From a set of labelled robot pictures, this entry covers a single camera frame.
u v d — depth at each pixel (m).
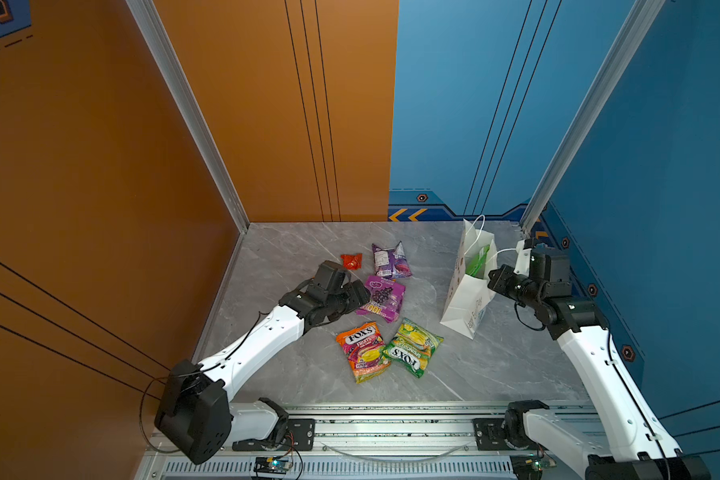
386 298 0.91
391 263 1.02
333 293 0.64
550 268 0.53
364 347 0.85
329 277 0.62
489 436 0.72
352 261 1.05
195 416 0.40
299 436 0.74
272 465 0.71
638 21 0.71
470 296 0.79
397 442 0.73
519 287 0.62
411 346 0.85
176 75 0.79
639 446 0.37
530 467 0.70
